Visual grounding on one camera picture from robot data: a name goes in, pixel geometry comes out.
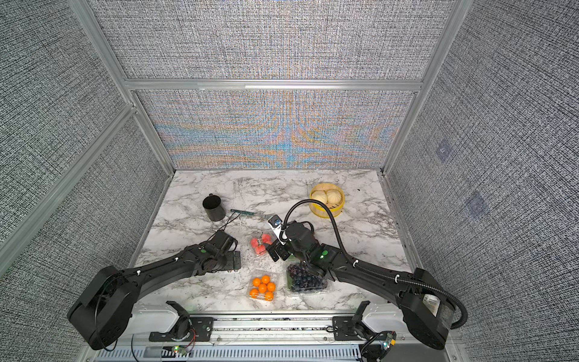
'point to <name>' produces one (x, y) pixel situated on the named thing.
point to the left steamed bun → (320, 194)
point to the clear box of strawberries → (260, 241)
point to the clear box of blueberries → (300, 278)
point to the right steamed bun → (334, 197)
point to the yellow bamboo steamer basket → (319, 210)
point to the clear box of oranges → (262, 286)
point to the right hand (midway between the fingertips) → (274, 228)
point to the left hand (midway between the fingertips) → (233, 260)
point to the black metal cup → (212, 204)
